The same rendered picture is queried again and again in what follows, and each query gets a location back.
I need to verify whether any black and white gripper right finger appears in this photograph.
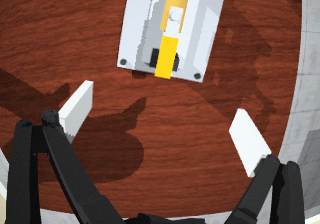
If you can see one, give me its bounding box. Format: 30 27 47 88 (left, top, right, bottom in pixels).
224 109 305 224

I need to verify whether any grey metal mounting plate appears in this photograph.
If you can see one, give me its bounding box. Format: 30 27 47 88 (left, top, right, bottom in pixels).
117 0 223 82

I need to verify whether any ball valve with yellow lever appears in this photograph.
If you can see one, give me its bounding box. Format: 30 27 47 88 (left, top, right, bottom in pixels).
141 0 199 79

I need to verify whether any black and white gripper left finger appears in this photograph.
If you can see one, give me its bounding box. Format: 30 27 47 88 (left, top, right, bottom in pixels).
4 80 126 224

